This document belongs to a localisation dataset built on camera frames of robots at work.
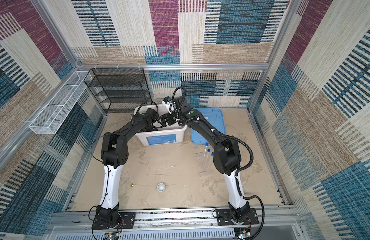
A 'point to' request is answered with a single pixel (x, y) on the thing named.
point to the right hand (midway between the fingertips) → (165, 118)
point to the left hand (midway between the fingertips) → (151, 133)
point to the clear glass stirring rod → (164, 174)
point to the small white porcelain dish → (161, 187)
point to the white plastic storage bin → (173, 133)
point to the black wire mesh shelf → (119, 90)
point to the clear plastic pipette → (164, 168)
